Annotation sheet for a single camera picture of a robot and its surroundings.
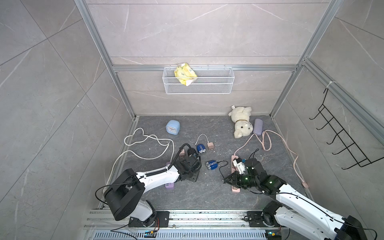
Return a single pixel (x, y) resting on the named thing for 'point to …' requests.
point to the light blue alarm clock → (173, 127)
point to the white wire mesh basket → (209, 80)
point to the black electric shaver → (191, 151)
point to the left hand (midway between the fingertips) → (195, 171)
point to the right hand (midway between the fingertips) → (225, 180)
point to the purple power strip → (169, 186)
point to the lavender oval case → (257, 128)
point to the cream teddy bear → (241, 115)
